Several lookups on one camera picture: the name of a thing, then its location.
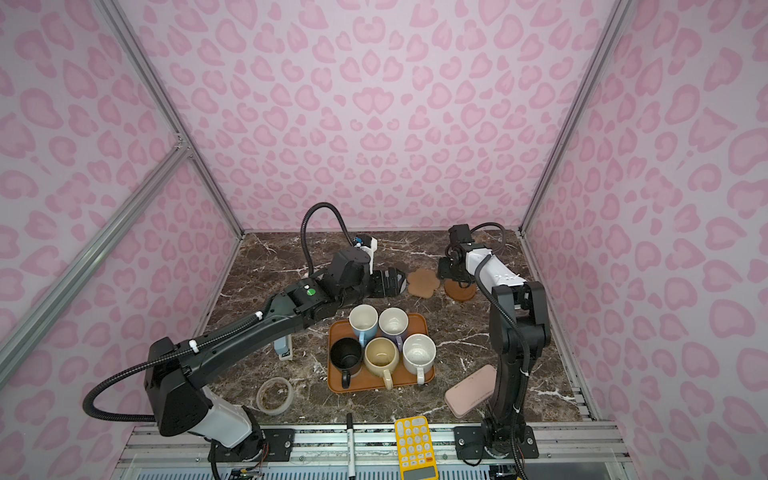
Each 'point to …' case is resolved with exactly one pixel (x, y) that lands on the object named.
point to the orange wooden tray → (363, 380)
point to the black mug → (347, 356)
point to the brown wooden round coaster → (455, 292)
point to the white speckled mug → (419, 355)
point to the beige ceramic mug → (381, 358)
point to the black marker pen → (351, 447)
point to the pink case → (473, 390)
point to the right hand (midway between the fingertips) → (452, 270)
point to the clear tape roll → (274, 396)
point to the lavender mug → (393, 323)
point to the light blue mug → (363, 319)
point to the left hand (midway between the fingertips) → (395, 271)
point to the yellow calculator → (415, 450)
